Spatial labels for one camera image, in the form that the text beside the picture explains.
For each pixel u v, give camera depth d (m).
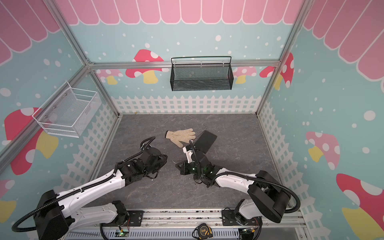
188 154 0.75
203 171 0.63
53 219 0.38
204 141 1.06
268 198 0.43
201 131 1.09
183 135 1.06
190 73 0.97
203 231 0.68
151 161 0.59
